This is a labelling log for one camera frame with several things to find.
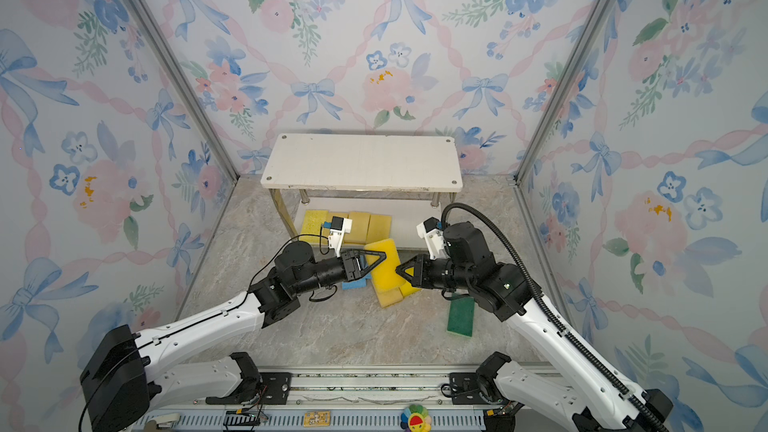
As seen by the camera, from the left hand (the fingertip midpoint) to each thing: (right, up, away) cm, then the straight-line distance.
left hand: (386, 257), depth 65 cm
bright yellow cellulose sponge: (-24, +5, +30) cm, 39 cm away
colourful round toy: (+7, -38, +4) cm, 39 cm away
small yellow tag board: (-16, -38, +4) cm, 41 cm away
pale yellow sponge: (+1, -16, +23) cm, 27 cm away
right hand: (+2, -3, +1) cm, 4 cm away
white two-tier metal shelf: (+5, +18, +8) cm, 21 cm away
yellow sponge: (0, -4, +1) cm, 4 cm away
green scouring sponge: (+21, -20, +20) cm, 35 cm away
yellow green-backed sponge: (-2, +4, +30) cm, 31 cm away
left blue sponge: (-6, -5, -2) cm, 9 cm away
